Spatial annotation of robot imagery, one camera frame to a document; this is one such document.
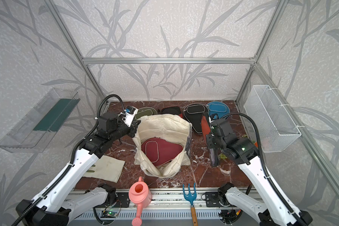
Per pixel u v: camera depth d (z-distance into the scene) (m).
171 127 0.78
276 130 0.61
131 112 0.61
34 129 0.64
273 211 0.37
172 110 1.14
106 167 0.85
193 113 1.10
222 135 0.47
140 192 0.66
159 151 0.87
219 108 1.12
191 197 0.74
